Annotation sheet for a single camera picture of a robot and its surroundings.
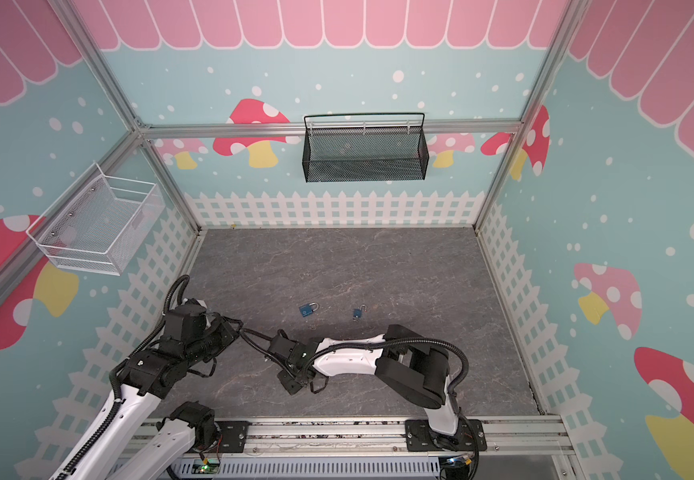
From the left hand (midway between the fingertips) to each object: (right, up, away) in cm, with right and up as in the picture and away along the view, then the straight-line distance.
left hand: (240, 332), depth 77 cm
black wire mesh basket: (+33, +54, +17) cm, 66 cm away
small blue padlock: (+31, +1, +20) cm, 37 cm away
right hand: (+12, -15, +6) cm, 20 cm away
